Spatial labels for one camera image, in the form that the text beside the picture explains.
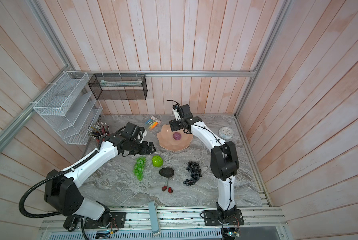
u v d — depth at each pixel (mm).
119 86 1040
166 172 855
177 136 1023
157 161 880
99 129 903
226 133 1066
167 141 1034
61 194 413
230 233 710
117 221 726
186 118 725
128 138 626
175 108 835
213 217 734
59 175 432
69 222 691
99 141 928
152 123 1142
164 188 837
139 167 858
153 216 729
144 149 729
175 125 836
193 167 872
